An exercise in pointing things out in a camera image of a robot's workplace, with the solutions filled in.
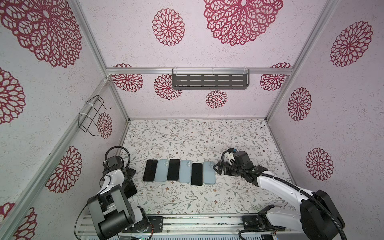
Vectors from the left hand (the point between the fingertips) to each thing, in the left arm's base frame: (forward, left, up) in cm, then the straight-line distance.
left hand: (128, 182), depth 87 cm
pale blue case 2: (+6, -48, -1) cm, 49 cm away
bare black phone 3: (+4, -40, 0) cm, 41 cm away
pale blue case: (+8, -19, -1) cm, 21 cm away
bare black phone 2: (+8, -26, 0) cm, 27 cm away
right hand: (+6, -53, +8) cm, 54 cm away
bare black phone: (+8, -12, 0) cm, 14 cm away
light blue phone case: (+7, -33, -1) cm, 34 cm away
